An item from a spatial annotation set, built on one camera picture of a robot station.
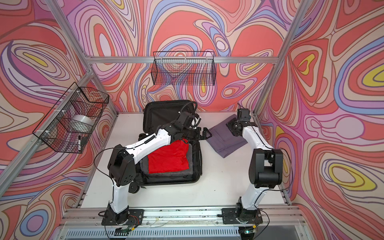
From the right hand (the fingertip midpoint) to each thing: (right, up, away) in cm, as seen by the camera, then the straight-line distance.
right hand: (229, 127), depth 94 cm
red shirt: (-35, -17, -9) cm, 40 cm away
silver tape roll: (-77, +2, -24) cm, 80 cm away
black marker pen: (-79, -8, -22) cm, 82 cm away
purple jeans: (-3, -9, +6) cm, 11 cm away
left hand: (-14, -4, -12) cm, 19 cm away
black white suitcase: (-51, +10, +15) cm, 54 cm away
